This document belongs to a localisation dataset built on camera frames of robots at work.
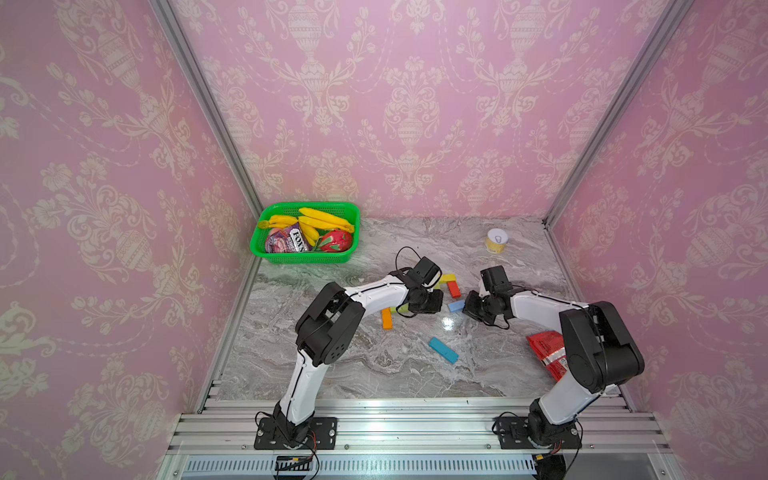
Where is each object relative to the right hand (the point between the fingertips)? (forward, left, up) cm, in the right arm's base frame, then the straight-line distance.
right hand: (457, 311), depth 95 cm
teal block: (-12, +6, -1) cm, 14 cm away
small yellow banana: (+36, +61, +9) cm, 72 cm away
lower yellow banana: (+32, +50, +7) cm, 60 cm away
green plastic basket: (+42, +36, +7) cm, 55 cm away
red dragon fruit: (+25, +39, +9) cm, 48 cm away
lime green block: (-7, +18, +15) cm, 24 cm away
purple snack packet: (+27, +56, +8) cm, 63 cm away
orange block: (-2, +23, 0) cm, 23 cm away
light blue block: (+3, 0, -1) cm, 3 cm away
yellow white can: (+26, -19, +4) cm, 32 cm away
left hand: (-1, +5, +2) cm, 6 cm away
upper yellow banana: (+37, +45, +8) cm, 59 cm away
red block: (+9, -1, -1) cm, 9 cm away
